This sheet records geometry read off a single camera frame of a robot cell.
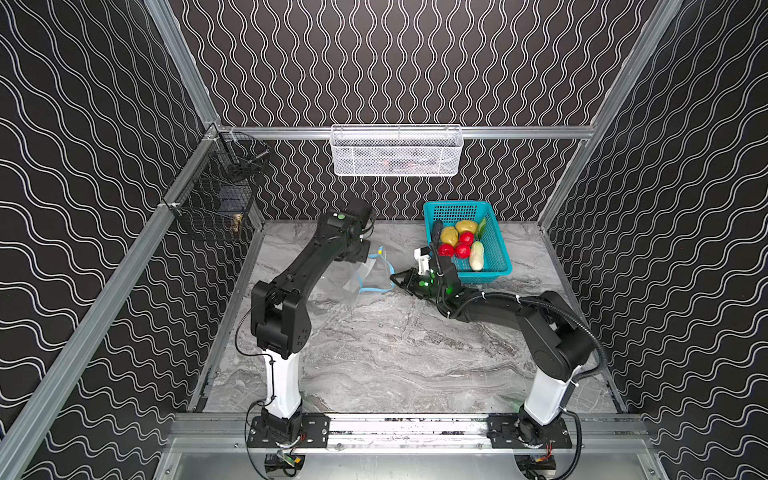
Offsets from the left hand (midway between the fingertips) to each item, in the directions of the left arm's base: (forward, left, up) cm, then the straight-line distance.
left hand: (364, 256), depth 89 cm
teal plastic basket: (+8, -43, -10) cm, 45 cm away
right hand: (-4, -8, -5) cm, 10 cm away
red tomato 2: (+15, -33, -13) cm, 38 cm away
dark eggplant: (+24, -24, -13) cm, 36 cm away
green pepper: (+24, -40, -11) cm, 48 cm away
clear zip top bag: (+2, -2, -11) cm, 12 cm away
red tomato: (+15, -26, -12) cm, 33 cm away
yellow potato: (+21, -28, -12) cm, 37 cm away
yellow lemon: (+27, -35, -12) cm, 46 cm away
